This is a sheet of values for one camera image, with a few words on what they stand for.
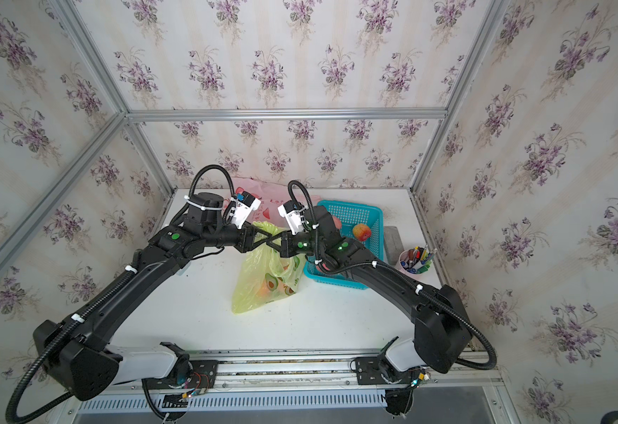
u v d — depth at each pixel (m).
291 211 0.67
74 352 0.37
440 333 0.41
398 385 0.72
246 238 0.66
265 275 0.78
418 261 0.85
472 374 0.74
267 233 0.70
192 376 0.72
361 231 0.97
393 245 0.98
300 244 0.65
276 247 0.70
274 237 0.71
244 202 0.63
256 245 0.67
